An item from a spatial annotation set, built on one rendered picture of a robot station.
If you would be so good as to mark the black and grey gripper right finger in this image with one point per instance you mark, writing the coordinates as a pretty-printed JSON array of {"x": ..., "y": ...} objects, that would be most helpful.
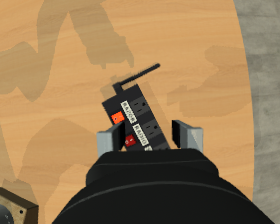
[{"x": 186, "y": 136}]

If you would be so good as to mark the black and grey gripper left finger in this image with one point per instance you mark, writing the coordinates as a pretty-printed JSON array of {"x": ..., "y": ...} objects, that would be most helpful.
[{"x": 113, "y": 139}]

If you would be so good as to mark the black power strip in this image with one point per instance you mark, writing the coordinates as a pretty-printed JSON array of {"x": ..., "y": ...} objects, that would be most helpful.
[{"x": 130, "y": 106}]

